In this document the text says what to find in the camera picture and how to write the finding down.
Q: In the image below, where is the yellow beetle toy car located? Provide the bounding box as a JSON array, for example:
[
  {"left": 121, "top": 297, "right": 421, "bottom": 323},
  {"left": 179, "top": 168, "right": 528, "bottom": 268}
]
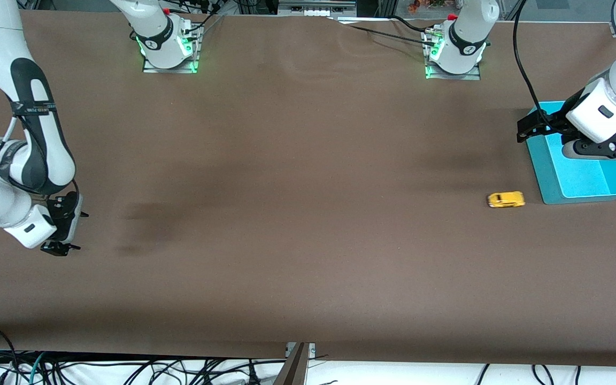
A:
[{"left": 487, "top": 191, "right": 526, "bottom": 209}]

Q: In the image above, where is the teal plastic bin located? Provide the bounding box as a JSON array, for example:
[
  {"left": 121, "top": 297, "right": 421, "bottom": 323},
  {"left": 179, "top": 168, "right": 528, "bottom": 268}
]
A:
[{"left": 526, "top": 101, "right": 616, "bottom": 205}]

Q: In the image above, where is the brown table cover sheet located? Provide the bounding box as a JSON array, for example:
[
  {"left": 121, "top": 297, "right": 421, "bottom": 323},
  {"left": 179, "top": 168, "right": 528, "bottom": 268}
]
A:
[{"left": 0, "top": 10, "right": 616, "bottom": 367}]

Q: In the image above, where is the grey background device box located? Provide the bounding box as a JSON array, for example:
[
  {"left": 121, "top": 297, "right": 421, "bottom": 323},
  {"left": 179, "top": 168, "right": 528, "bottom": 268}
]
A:
[{"left": 278, "top": 0, "right": 357, "bottom": 17}]

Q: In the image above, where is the grey metal table beam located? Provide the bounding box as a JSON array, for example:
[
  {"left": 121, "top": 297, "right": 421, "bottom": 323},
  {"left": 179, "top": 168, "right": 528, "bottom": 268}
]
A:
[{"left": 273, "top": 342, "right": 317, "bottom": 385}]

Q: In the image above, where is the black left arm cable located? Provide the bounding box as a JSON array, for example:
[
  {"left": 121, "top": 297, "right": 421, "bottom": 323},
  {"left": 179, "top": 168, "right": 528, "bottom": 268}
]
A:
[{"left": 512, "top": 0, "right": 555, "bottom": 126}]

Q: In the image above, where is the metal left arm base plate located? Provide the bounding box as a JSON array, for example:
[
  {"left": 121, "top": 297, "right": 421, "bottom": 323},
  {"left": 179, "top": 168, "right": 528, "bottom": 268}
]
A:
[{"left": 425, "top": 29, "right": 482, "bottom": 81}]

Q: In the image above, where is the teal floor cable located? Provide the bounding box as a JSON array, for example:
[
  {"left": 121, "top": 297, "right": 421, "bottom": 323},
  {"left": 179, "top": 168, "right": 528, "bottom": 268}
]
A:
[{"left": 29, "top": 352, "right": 47, "bottom": 385}]

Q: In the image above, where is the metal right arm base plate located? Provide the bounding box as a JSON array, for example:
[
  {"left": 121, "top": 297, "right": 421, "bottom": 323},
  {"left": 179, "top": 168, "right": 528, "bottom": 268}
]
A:
[{"left": 142, "top": 24, "right": 202, "bottom": 74}]

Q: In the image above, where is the black cable across table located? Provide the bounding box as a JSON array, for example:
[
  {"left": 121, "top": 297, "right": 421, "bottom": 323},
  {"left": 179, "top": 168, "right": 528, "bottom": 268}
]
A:
[{"left": 329, "top": 16, "right": 437, "bottom": 47}]

